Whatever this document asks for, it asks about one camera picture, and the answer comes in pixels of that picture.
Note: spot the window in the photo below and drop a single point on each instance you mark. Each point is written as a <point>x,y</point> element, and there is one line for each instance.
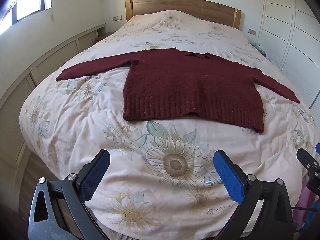
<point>25,5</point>

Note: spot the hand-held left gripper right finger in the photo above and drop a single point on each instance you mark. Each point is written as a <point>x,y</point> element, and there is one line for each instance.
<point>228,177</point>

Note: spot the dark red knitted sweater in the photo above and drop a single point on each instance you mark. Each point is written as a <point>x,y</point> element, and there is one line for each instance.
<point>187,87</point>

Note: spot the beige wall socket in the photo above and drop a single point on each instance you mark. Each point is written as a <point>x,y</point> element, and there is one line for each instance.
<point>252,32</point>
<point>117,18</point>

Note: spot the bed with floral duvet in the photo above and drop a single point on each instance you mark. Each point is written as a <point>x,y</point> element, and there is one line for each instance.
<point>87,135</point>

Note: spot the wooden bed headboard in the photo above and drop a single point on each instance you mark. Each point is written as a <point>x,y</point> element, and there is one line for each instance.
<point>187,6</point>

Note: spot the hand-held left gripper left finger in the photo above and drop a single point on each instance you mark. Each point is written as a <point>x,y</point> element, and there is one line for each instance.
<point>96,173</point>

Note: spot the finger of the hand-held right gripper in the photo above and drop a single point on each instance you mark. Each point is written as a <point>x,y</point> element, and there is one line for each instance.
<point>310,163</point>

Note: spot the beige louvered wall cabinet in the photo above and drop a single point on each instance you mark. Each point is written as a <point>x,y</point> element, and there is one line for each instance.
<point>50,60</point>

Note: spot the white wardrobe doors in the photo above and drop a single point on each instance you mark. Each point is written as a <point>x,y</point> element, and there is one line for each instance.
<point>295,30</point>

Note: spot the wooden nightstand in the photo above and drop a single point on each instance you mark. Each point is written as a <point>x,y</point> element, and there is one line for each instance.
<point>260,48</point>
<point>105,36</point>

